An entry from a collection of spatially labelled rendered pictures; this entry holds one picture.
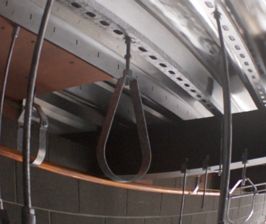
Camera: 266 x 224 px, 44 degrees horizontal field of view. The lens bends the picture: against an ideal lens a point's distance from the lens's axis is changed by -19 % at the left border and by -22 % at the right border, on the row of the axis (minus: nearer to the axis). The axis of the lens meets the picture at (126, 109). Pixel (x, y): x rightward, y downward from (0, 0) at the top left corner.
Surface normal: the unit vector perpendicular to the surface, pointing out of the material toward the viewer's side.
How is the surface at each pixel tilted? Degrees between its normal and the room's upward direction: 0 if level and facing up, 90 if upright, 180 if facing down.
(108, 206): 90
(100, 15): 180
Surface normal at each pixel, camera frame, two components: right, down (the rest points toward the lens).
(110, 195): 0.86, -0.11
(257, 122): -0.51, -0.26
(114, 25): -0.04, 0.96
